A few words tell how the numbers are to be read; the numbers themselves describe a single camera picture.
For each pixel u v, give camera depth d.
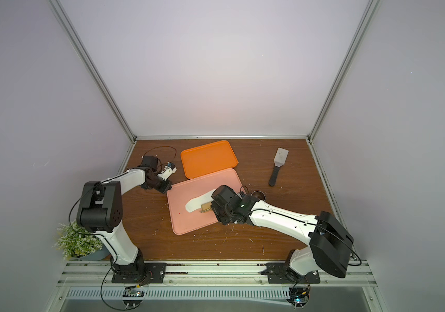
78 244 0.66
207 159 1.13
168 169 0.91
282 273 0.72
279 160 1.10
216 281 0.72
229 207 0.60
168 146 0.88
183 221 0.85
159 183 0.85
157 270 0.74
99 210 0.49
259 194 0.93
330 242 0.41
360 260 0.40
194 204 0.90
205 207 0.87
